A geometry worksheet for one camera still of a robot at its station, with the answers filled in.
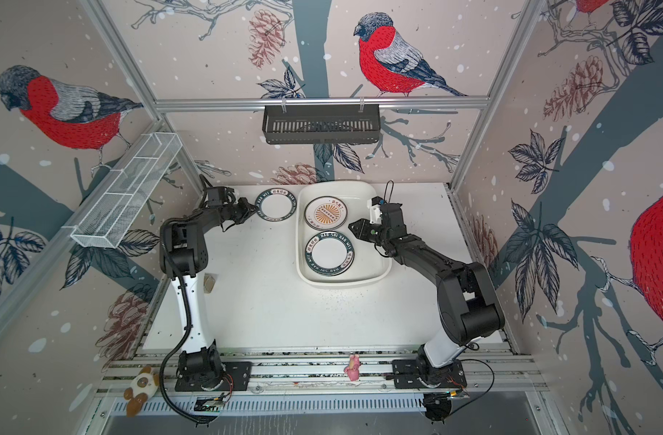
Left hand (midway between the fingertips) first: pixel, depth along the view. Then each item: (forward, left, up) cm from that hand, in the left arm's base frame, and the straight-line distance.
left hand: (262, 201), depth 110 cm
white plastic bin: (-28, -44, -5) cm, 52 cm away
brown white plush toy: (-65, +20, -2) cm, 68 cm away
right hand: (-19, -37, +10) cm, 43 cm away
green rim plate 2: (-23, -28, -4) cm, 37 cm away
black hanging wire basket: (+22, -25, +22) cm, 40 cm away
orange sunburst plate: (-4, -26, -4) cm, 27 cm away
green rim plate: (+1, -5, -4) cm, 7 cm away
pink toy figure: (-60, -36, -2) cm, 70 cm away
